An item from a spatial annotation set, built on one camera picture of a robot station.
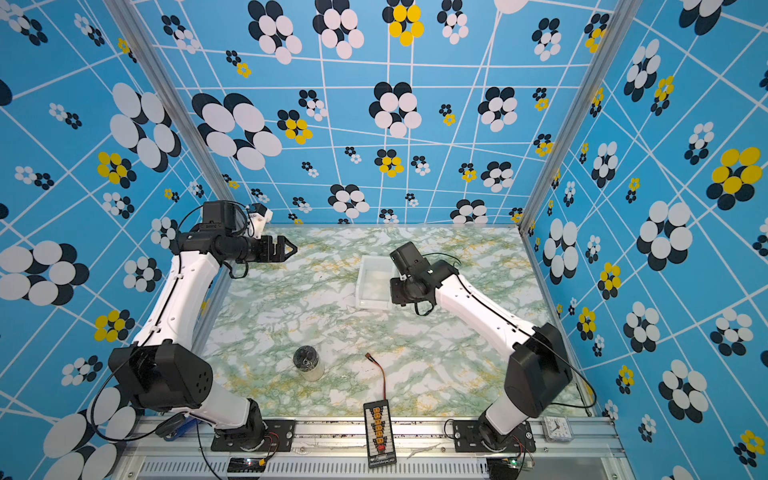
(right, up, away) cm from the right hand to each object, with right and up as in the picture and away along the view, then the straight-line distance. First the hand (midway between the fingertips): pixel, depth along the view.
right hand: (400, 292), depth 84 cm
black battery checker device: (-6, -33, -10) cm, 35 cm away
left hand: (-32, +13, -3) cm, 35 cm away
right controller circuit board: (+24, -40, -14) cm, 48 cm away
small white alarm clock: (+38, -32, -11) cm, 51 cm away
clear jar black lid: (-24, -16, -9) cm, 30 cm away
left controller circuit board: (-38, -41, -12) cm, 57 cm away
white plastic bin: (-8, +1, +19) cm, 21 cm away
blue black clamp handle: (-56, -32, -11) cm, 66 cm away
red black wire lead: (-9, -19, +3) cm, 21 cm away
